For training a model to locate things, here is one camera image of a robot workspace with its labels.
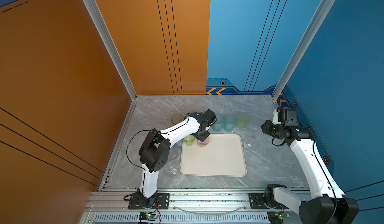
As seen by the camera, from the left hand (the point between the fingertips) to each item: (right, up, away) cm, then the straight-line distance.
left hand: (200, 134), depth 90 cm
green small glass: (-7, -4, +3) cm, 8 cm away
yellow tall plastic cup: (-14, +10, -1) cm, 17 cm away
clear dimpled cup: (-15, -13, -5) cm, 21 cm away
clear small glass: (+31, -6, +1) cm, 32 cm away
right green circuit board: (+36, -36, -20) cm, 55 cm away
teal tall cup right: (+21, +6, +11) cm, 25 cm away
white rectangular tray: (+14, -13, -1) cm, 20 cm away
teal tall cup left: (+12, +4, +5) cm, 14 cm away
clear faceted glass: (-15, -18, -6) cm, 25 cm away
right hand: (+33, +6, -11) cm, 36 cm away
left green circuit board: (-26, -36, -19) cm, 48 cm away
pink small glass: (+3, -6, +3) cm, 7 cm away
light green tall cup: (+29, +9, +10) cm, 32 cm away
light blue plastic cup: (-12, -5, -3) cm, 14 cm away
